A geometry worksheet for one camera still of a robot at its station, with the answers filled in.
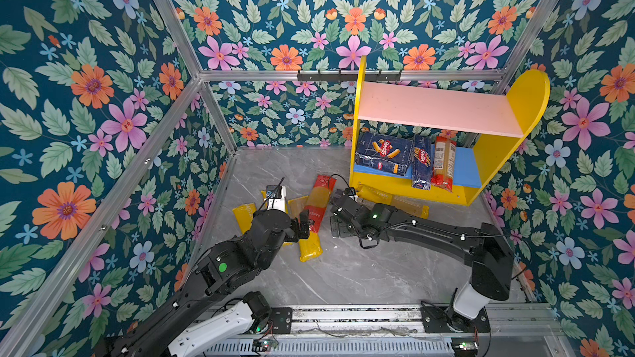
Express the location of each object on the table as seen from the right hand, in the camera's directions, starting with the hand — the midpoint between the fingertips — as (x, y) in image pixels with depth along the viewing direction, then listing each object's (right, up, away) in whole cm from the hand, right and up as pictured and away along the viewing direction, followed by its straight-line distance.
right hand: (343, 223), depth 82 cm
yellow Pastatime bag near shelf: (+26, +3, +16) cm, 31 cm away
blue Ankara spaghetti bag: (-1, 0, -10) cm, 10 cm away
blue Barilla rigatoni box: (+16, +24, +9) cm, 30 cm away
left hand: (-12, +8, -17) cm, 22 cm away
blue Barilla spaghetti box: (+30, +21, +9) cm, 38 cm away
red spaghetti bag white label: (+39, +21, +11) cm, 46 cm away
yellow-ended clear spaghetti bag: (-11, -9, +5) cm, 15 cm away
